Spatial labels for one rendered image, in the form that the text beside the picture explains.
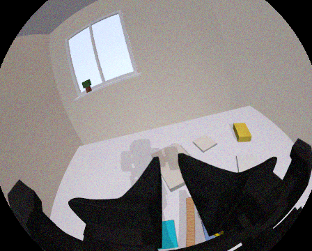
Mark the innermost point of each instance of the tan wooden flat bar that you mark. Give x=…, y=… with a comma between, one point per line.
x=190, y=222

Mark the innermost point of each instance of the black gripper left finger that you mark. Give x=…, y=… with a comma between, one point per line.
x=139, y=208

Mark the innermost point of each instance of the yellow block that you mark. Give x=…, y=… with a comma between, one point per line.
x=242, y=132

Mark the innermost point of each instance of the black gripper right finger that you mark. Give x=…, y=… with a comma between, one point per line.
x=216, y=192

